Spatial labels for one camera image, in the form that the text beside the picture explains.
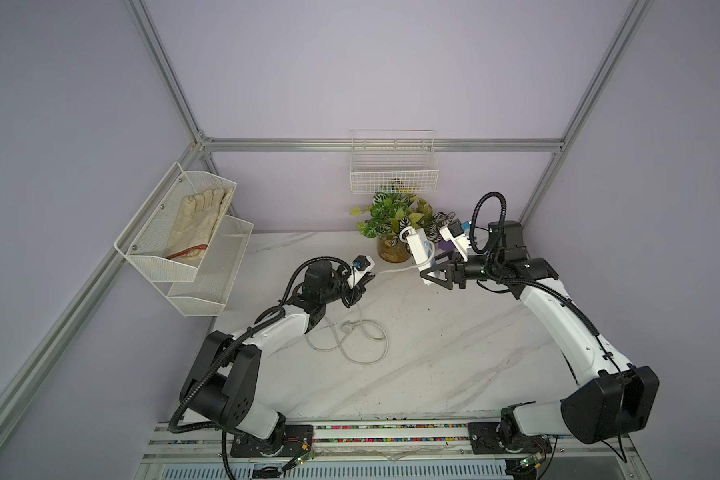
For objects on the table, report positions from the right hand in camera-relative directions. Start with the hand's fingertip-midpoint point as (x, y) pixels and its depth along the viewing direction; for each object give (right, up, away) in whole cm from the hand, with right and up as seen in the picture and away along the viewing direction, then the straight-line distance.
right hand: (428, 273), depth 73 cm
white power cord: (-4, +1, -4) cm, 6 cm away
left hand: (-15, -1, +13) cm, 20 cm away
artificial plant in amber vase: (-8, +16, +18) cm, 26 cm away
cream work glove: (-62, +15, +7) cm, 64 cm away
